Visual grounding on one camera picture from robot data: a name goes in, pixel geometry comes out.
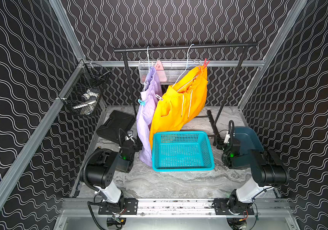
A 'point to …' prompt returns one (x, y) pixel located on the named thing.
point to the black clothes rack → (214, 133)
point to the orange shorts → (181, 103)
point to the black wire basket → (82, 97)
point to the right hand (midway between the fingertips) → (223, 137)
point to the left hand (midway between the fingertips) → (131, 136)
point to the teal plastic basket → (181, 151)
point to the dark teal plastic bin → (248, 141)
